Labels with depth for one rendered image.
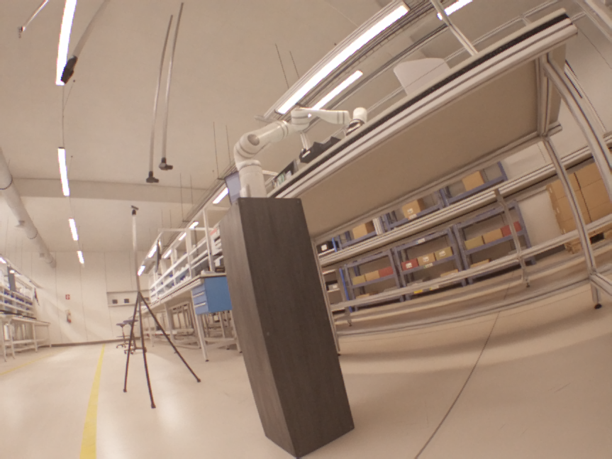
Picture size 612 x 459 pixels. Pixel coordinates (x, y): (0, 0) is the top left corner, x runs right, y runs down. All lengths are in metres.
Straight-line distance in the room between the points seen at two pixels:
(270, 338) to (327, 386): 0.26
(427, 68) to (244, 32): 3.19
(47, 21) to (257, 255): 3.86
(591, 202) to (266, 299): 3.97
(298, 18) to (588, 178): 4.31
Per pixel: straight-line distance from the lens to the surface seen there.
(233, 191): 2.91
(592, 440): 0.77
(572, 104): 0.91
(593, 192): 4.18
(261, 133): 1.15
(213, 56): 4.08
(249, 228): 0.83
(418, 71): 0.94
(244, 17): 3.77
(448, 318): 1.71
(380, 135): 0.89
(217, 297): 2.75
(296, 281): 0.85
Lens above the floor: 0.50
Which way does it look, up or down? 14 degrees up
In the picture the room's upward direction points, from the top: 13 degrees counter-clockwise
